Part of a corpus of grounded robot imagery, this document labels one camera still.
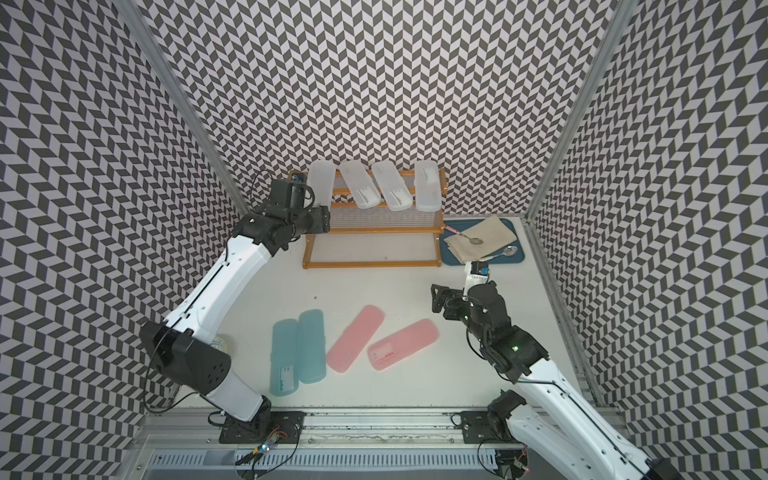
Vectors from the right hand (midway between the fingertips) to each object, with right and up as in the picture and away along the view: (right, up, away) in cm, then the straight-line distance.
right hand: (448, 294), depth 75 cm
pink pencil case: (-26, -15, +13) cm, 33 cm away
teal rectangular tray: (+12, +20, +34) cm, 41 cm away
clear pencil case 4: (-4, +30, +12) cm, 32 cm away
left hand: (-35, +20, +4) cm, 41 cm away
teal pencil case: (-45, -19, +8) cm, 50 cm away
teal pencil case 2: (-37, -20, +7) cm, 43 cm away
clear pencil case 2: (-24, +31, +13) cm, 42 cm away
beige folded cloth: (+24, +17, +37) cm, 47 cm away
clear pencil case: (-34, +32, +8) cm, 48 cm away
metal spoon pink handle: (+15, +14, +36) cm, 41 cm away
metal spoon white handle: (+27, +11, +29) cm, 41 cm away
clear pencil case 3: (-13, +27, +9) cm, 32 cm away
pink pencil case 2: (-12, -17, +11) cm, 24 cm away
